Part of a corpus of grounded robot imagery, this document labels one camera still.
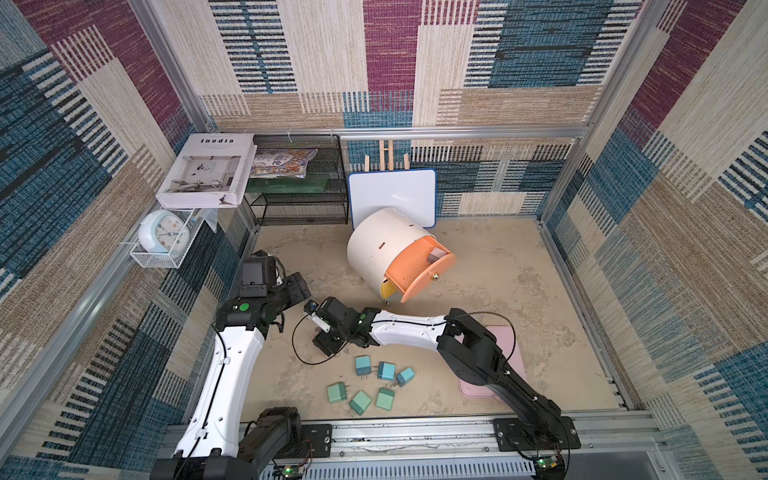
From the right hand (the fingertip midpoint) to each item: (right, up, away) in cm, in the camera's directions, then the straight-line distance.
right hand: (321, 333), depth 90 cm
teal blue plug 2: (+19, -8, -7) cm, 22 cm away
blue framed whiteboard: (+27, +44, +12) cm, 53 cm away
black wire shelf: (-8, +46, +3) cm, 47 cm away
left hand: (-4, +15, -12) cm, 20 cm away
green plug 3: (+19, -14, -10) cm, 26 cm away
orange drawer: (+26, +18, -7) cm, 33 cm away
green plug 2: (+13, -14, -12) cm, 23 cm away
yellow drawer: (+20, +14, -6) cm, 25 cm away
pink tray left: (+41, -11, -12) cm, 45 cm away
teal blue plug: (+13, -8, -5) cm, 16 cm away
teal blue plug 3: (+24, -9, -9) cm, 27 cm away
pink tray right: (+54, -2, -4) cm, 54 cm away
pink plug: (+33, +23, -5) cm, 41 cm away
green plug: (+6, -13, -10) cm, 17 cm away
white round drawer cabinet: (+17, +28, +2) cm, 32 cm away
